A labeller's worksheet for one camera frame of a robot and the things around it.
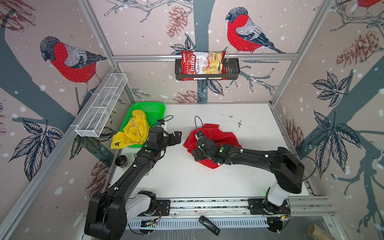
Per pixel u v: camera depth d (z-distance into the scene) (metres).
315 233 0.63
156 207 0.73
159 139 0.65
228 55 0.92
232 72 0.93
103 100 0.81
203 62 0.88
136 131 0.94
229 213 0.73
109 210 0.39
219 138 0.97
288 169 0.45
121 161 0.78
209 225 0.66
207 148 0.64
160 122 0.73
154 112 1.18
